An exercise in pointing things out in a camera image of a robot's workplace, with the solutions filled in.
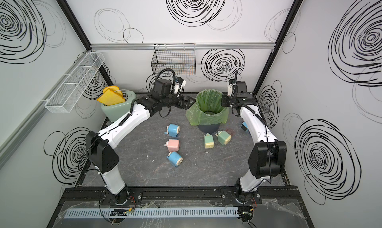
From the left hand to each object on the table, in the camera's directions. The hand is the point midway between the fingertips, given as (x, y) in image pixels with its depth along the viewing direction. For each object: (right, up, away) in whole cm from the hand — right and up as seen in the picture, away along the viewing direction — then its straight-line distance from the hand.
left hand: (190, 98), depth 79 cm
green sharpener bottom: (+11, -25, +8) cm, 28 cm away
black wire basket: (-7, +28, +18) cm, 34 cm away
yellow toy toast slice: (-49, +3, +12) cm, 51 cm away
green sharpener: (+20, -23, +9) cm, 32 cm away
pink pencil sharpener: (-10, -26, +6) cm, 29 cm away
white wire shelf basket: (-61, +2, -6) cm, 62 cm away
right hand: (+21, +1, +7) cm, 22 cm away
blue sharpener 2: (-8, -33, +2) cm, 34 cm away
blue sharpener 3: (+35, -17, +16) cm, 42 cm away
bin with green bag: (+12, -6, +21) cm, 25 cm away
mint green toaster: (-48, -7, +14) cm, 50 cm away
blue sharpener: (-11, -19, +13) cm, 26 cm away
